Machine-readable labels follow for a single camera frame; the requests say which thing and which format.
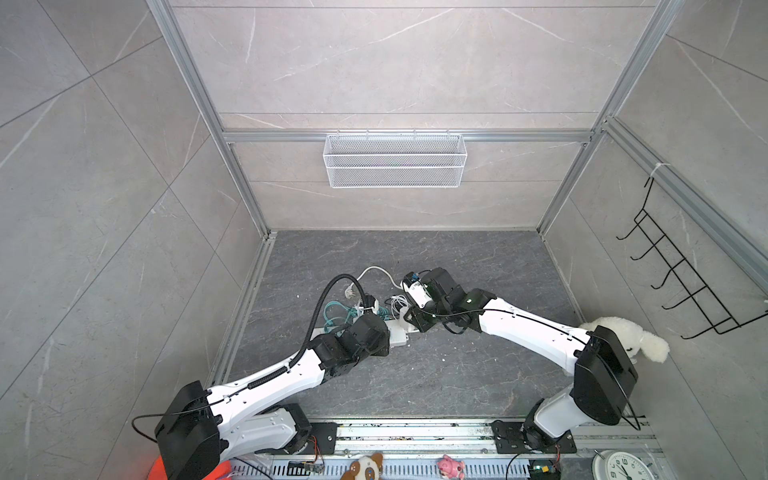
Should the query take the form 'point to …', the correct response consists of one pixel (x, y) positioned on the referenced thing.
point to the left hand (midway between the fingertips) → (386, 327)
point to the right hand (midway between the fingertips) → (409, 312)
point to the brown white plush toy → (366, 468)
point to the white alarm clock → (620, 465)
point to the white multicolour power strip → (397, 323)
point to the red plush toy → (222, 472)
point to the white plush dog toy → (635, 340)
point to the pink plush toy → (451, 468)
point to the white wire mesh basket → (395, 161)
